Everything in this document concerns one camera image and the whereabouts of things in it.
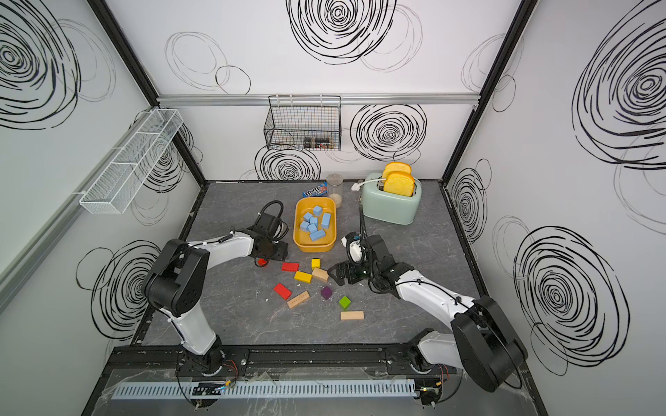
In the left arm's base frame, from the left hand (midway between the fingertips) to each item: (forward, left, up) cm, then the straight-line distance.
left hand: (279, 252), depth 97 cm
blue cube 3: (+11, -8, +3) cm, 14 cm away
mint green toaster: (+13, -45, +12) cm, 48 cm away
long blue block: (+13, -17, +4) cm, 22 cm away
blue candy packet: (+31, -13, +2) cm, 34 cm away
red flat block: (-6, -5, +1) cm, 8 cm away
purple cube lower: (-15, -19, +1) cm, 24 cm away
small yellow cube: (-5, -14, +3) cm, 16 cm away
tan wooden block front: (-22, -27, 0) cm, 35 cm away
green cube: (-19, -25, +2) cm, 31 cm away
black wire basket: (+79, -1, +5) cm, 80 cm away
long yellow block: (-10, -10, +2) cm, 15 cm away
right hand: (-11, -23, +9) cm, 27 cm away
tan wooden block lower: (-18, -9, +1) cm, 21 cm away
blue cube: (+18, -13, +4) cm, 22 cm away
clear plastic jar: (+24, -20, +14) cm, 35 cm away
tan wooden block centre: (-10, -16, +2) cm, 19 cm away
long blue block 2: (+7, -14, +2) cm, 16 cm away
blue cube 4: (+13, -12, +4) cm, 18 cm away
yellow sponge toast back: (+24, -42, +24) cm, 54 cm away
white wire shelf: (0, +42, +33) cm, 53 cm away
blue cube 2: (+15, -9, +3) cm, 18 cm away
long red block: (-16, -4, 0) cm, 16 cm away
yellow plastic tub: (+5, -8, +1) cm, 10 cm away
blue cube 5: (+10, -12, +3) cm, 15 cm away
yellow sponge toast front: (+18, -45, +21) cm, 52 cm away
